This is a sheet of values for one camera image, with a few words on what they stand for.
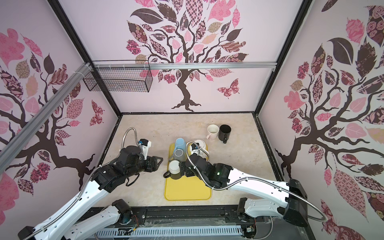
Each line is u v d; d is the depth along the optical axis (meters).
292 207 0.38
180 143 0.92
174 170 0.80
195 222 0.72
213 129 1.02
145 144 0.64
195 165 0.51
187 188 0.83
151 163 0.63
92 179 0.48
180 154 0.85
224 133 0.98
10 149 0.50
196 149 0.63
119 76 0.95
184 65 0.93
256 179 0.46
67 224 0.42
